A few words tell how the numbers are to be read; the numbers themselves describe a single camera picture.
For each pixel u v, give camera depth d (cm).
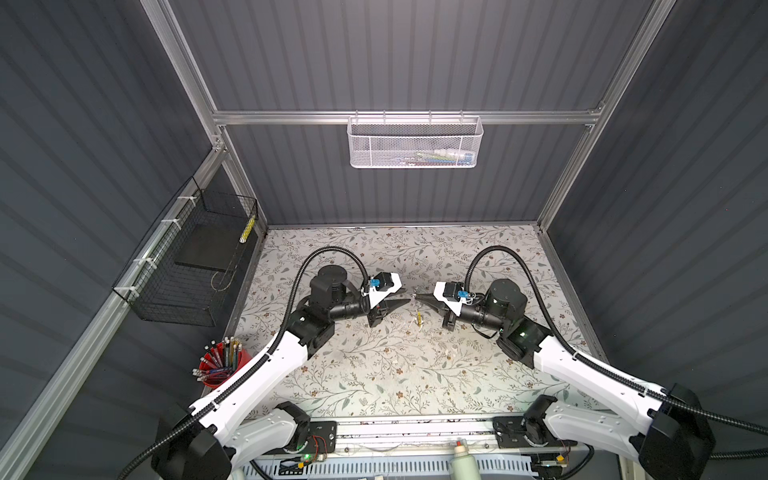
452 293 56
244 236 80
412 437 75
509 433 73
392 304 68
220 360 74
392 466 71
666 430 39
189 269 73
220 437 40
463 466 64
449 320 62
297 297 54
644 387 43
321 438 72
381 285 56
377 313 61
